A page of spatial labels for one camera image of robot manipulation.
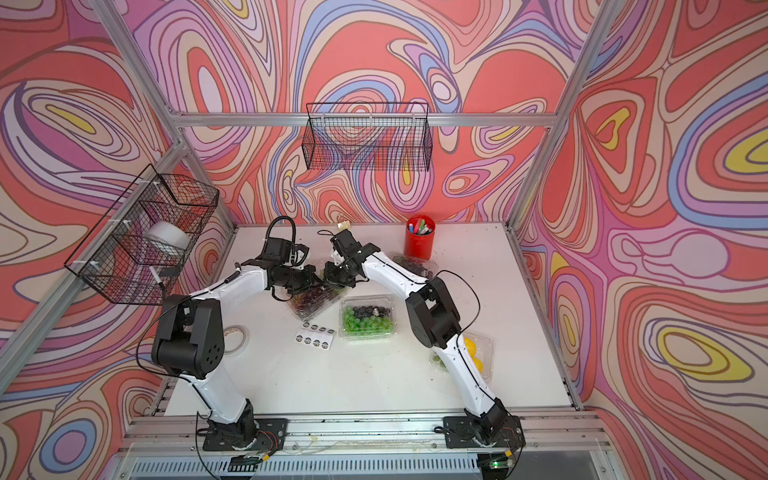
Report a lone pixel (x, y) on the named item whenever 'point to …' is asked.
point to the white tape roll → (168, 233)
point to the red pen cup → (419, 237)
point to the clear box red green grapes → (309, 301)
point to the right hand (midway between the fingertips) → (325, 291)
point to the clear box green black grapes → (368, 317)
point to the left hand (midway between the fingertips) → (325, 283)
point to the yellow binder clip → (344, 225)
